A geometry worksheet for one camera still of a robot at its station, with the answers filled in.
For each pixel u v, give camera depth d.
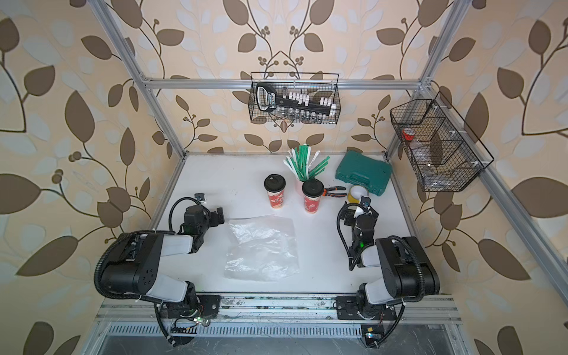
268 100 0.87
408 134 0.87
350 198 0.99
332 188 1.05
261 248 0.85
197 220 0.74
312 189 0.86
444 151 0.74
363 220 0.79
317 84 0.91
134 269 0.46
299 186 0.99
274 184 0.87
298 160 0.97
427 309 0.75
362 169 1.08
